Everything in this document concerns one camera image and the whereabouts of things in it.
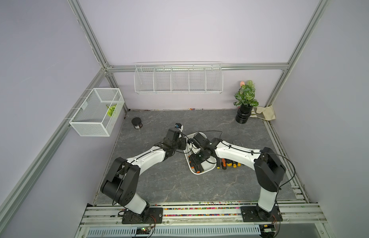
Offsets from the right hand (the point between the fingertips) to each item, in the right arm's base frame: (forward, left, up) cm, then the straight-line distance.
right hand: (193, 159), depth 87 cm
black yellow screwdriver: (-1, -16, -4) cm, 16 cm away
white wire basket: (+18, +53, +21) cm, 60 cm away
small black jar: (+32, +42, -3) cm, 53 cm away
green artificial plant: (+33, -33, +21) cm, 51 cm away
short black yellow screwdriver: (-2, -22, -4) cm, 22 cm away
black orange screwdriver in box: (-5, -3, -1) cm, 6 cm away
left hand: (+10, +5, +4) cm, 12 cm away
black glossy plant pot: (+34, -37, +3) cm, 50 cm away
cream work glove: (+43, -62, -6) cm, 76 cm away
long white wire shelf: (+48, +7, +24) cm, 55 cm away
